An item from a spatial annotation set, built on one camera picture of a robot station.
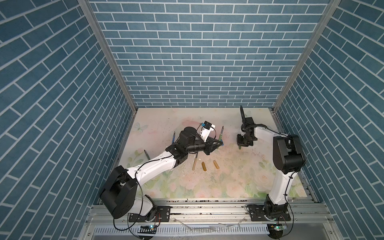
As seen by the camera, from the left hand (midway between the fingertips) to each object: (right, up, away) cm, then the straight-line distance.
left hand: (221, 144), depth 72 cm
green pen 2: (-44, -10, +22) cm, 51 cm away
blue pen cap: (+5, -4, +29) cm, 30 cm away
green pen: (0, +5, 0) cm, 5 cm away
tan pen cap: (0, -15, +19) cm, 24 cm away
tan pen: (-13, -14, +19) cm, 27 cm away
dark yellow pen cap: (-8, -16, +18) cm, 25 cm away
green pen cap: (+16, -6, +26) cm, 32 cm away
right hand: (+16, -3, +28) cm, 32 cm away
